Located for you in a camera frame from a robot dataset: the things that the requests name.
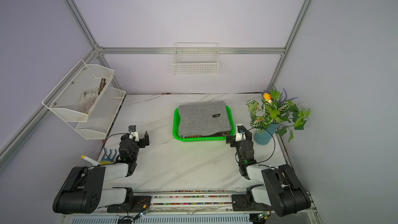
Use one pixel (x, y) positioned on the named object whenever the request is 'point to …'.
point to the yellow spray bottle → (95, 163)
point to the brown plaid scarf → (219, 135)
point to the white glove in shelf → (88, 99)
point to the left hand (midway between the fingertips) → (138, 133)
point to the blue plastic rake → (103, 159)
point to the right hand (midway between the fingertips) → (237, 130)
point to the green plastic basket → (175, 128)
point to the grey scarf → (203, 118)
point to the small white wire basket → (196, 58)
